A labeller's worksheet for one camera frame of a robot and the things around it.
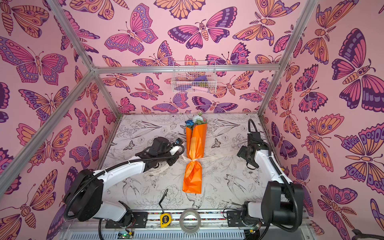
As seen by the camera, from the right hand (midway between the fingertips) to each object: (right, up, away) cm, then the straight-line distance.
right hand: (247, 155), depth 86 cm
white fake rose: (-28, +22, +19) cm, 41 cm away
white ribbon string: (-31, -3, +3) cm, 32 cm away
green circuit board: (-65, -36, -14) cm, 75 cm away
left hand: (-39, +3, 0) cm, 39 cm away
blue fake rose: (-35, +20, +23) cm, 46 cm away
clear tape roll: (-29, -26, -15) cm, 42 cm away
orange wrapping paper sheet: (-30, +8, +5) cm, 31 cm away
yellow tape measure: (-45, -29, -14) cm, 55 cm away
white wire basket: (-31, +49, +10) cm, 58 cm away
